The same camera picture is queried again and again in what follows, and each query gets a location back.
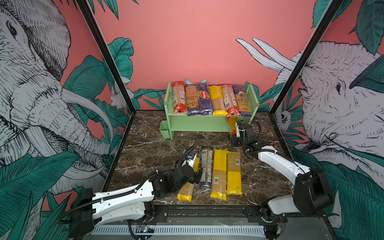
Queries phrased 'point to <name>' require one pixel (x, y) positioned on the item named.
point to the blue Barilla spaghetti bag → (204, 103)
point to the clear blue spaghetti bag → (206, 178)
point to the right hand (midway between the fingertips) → (232, 134)
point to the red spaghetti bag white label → (231, 108)
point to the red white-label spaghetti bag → (179, 97)
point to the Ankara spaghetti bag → (242, 100)
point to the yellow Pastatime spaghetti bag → (218, 103)
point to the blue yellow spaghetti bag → (192, 98)
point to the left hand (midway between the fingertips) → (195, 164)
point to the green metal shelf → (181, 122)
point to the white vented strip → (181, 231)
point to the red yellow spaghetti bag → (231, 121)
